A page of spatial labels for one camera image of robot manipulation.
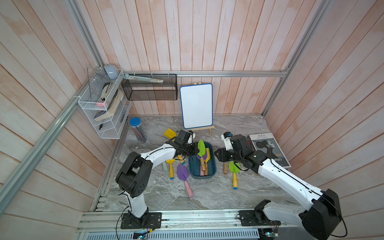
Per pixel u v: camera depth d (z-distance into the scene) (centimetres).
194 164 89
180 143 72
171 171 89
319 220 39
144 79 90
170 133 107
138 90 105
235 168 69
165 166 90
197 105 92
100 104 69
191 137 76
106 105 72
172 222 73
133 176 48
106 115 75
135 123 90
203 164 86
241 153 60
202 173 87
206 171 88
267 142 100
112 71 82
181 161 85
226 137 71
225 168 90
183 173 90
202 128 103
